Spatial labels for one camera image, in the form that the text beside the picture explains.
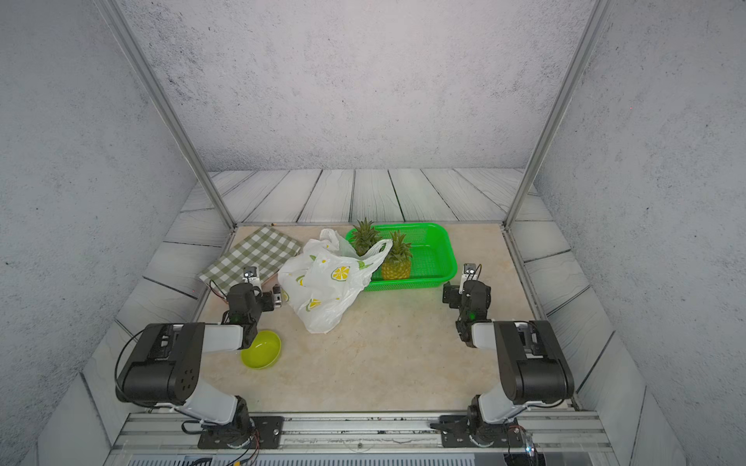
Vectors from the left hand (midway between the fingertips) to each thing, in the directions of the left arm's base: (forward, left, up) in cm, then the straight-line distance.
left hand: (265, 285), depth 95 cm
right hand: (-1, -65, +2) cm, 65 cm away
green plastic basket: (+15, -57, -5) cm, 60 cm away
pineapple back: (+10, -32, +12) cm, 36 cm away
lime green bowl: (-20, -3, -3) cm, 21 cm away
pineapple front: (+1, -42, +9) cm, 43 cm away
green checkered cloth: (+21, +6, -6) cm, 22 cm away
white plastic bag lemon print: (-4, -19, +8) cm, 21 cm away
